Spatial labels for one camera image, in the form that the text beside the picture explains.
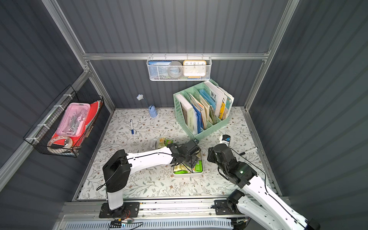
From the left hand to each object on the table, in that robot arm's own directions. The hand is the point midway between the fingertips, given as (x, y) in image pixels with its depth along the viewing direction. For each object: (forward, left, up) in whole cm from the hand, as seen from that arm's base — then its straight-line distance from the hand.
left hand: (191, 157), depth 85 cm
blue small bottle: (+39, +29, +2) cm, 49 cm away
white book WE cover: (+35, -18, +18) cm, 43 cm away
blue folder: (+21, -6, +8) cm, 23 cm away
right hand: (-1, -11, +12) cm, 17 cm away
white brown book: (+22, +3, +18) cm, 28 cm away
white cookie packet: (+13, +25, -5) cm, 29 cm away
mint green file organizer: (+36, -6, +17) cm, 40 cm away
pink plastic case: (+8, +61, +23) cm, 66 cm away
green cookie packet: (+15, +15, -6) cm, 22 cm away
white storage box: (-7, +5, -3) cm, 9 cm away
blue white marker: (+26, +44, -7) cm, 51 cm away
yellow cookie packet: (+12, +20, -5) cm, 24 cm away
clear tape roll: (-2, +58, +21) cm, 62 cm away
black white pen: (+8, -41, -6) cm, 42 cm away
